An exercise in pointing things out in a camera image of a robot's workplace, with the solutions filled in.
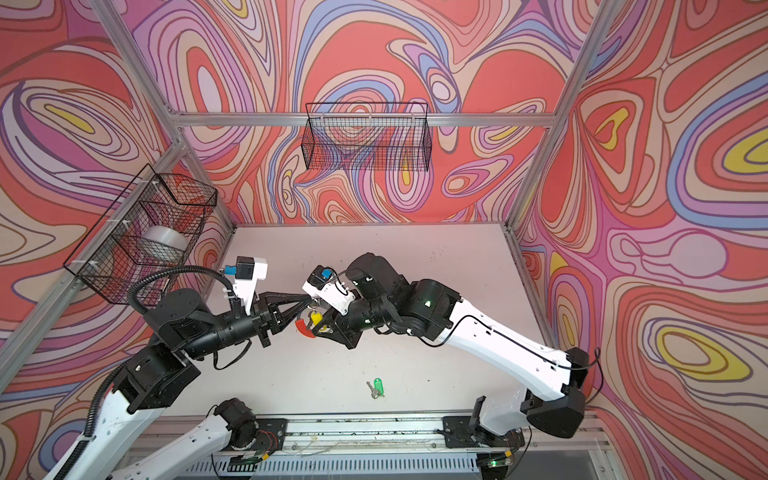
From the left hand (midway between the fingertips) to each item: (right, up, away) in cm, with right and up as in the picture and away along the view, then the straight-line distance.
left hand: (310, 302), depth 54 cm
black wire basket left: (-44, +16, +20) cm, 51 cm away
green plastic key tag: (+12, -28, +28) cm, 41 cm away
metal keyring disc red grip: (-2, -5, +4) cm, 7 cm away
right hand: (+2, -8, +5) cm, 9 cm away
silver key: (+11, -29, +27) cm, 41 cm away
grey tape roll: (-39, +11, +17) cm, 44 cm away
